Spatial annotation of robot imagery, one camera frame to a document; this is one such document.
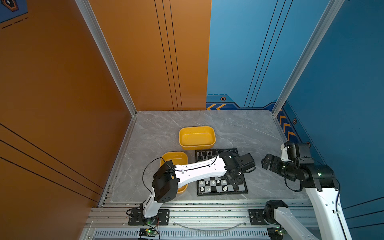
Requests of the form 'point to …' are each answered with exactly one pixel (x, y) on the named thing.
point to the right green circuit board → (276, 233)
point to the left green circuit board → (147, 232)
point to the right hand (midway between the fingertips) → (268, 164)
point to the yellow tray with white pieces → (178, 158)
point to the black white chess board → (216, 185)
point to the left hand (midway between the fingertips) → (235, 179)
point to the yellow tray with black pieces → (200, 138)
